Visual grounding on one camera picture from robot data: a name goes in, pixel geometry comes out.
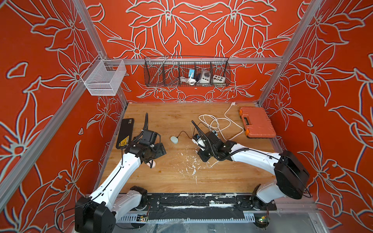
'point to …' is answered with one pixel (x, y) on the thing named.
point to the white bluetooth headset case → (174, 140)
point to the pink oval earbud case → (154, 164)
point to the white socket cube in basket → (218, 79)
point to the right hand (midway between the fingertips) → (195, 153)
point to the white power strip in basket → (205, 76)
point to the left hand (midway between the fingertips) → (159, 151)
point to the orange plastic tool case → (256, 123)
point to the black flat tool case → (126, 133)
